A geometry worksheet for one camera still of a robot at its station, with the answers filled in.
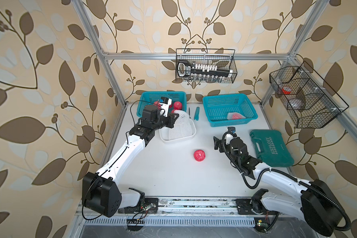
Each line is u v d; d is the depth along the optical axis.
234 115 1.04
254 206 0.66
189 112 1.16
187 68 0.83
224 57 0.91
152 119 0.60
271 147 0.89
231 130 0.72
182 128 0.96
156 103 0.67
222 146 0.62
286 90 0.81
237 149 0.61
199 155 0.87
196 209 0.74
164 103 0.67
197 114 1.15
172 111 0.74
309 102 0.74
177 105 1.12
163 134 1.02
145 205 0.75
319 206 0.40
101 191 0.40
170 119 0.67
